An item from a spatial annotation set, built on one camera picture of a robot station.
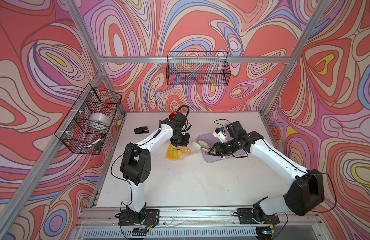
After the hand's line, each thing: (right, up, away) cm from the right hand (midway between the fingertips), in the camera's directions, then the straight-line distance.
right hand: (213, 157), depth 78 cm
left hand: (-13, +5, +11) cm, 17 cm away
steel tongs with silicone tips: (-4, +5, +6) cm, 9 cm away
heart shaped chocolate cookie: (-3, +2, 0) cm, 4 cm away
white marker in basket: (-59, +9, -6) cm, 60 cm away
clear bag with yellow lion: (-22, -1, +15) cm, 27 cm away
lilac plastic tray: (-3, +7, +9) cm, 12 cm away
